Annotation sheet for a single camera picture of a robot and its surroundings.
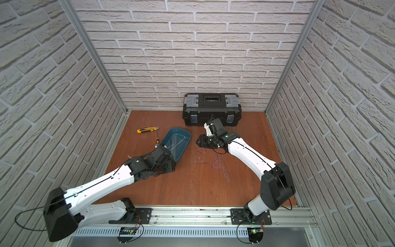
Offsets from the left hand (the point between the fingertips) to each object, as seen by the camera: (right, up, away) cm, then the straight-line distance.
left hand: (175, 163), depth 79 cm
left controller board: (-22, -32, -7) cm, 40 cm away
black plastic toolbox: (+13, +31, +19) cm, 39 cm away
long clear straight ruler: (0, +10, +25) cm, 27 cm away
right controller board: (+39, -32, -8) cm, 51 cm away
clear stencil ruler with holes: (-4, +10, +22) cm, 25 cm away
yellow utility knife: (-26, +17, +29) cm, 42 cm away
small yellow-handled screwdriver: (-17, +11, +24) cm, 32 cm away
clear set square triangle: (+11, -2, +16) cm, 19 cm away
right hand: (+13, +11, +4) cm, 18 cm away
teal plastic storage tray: (0, +4, +11) cm, 12 cm away
